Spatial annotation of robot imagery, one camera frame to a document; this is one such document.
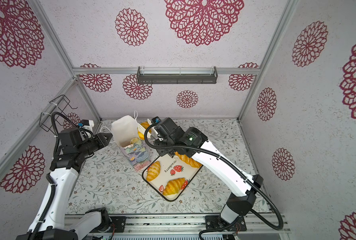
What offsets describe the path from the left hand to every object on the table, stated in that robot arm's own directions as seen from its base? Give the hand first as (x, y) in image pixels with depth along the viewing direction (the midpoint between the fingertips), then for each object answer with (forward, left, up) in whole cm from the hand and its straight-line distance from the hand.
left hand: (111, 138), depth 74 cm
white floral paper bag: (+14, -1, -12) cm, 19 cm away
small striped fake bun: (+2, -18, +7) cm, 19 cm away
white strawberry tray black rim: (-3, -29, -28) cm, 40 cm away
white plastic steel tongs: (-2, -17, +8) cm, 19 cm away
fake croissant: (-7, -19, -23) cm, 30 cm away
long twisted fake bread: (0, -40, -24) cm, 46 cm away
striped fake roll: (+12, -5, -18) cm, 22 cm away
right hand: (-6, -25, +6) cm, 26 cm away
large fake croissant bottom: (-17, -31, -23) cm, 42 cm away
